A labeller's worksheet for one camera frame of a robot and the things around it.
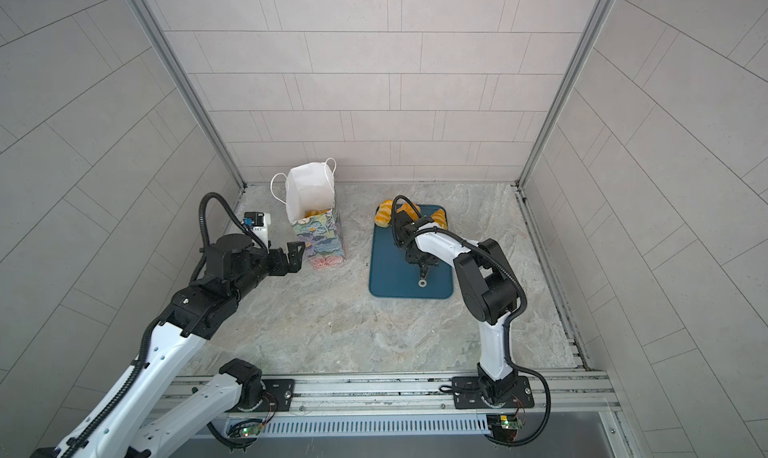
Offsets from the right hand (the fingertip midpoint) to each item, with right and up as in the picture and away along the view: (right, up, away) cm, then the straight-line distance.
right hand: (423, 259), depth 96 cm
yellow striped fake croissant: (+7, +13, +10) cm, 18 cm away
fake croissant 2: (-13, +14, +6) cm, 20 cm away
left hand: (-33, +9, -25) cm, 42 cm away
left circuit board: (-40, -32, -32) cm, 60 cm away
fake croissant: (-36, +15, +3) cm, 40 cm away
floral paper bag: (-37, +22, 0) cm, 43 cm away
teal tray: (-10, -5, -3) cm, 12 cm away
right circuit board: (+16, -34, -28) cm, 47 cm away
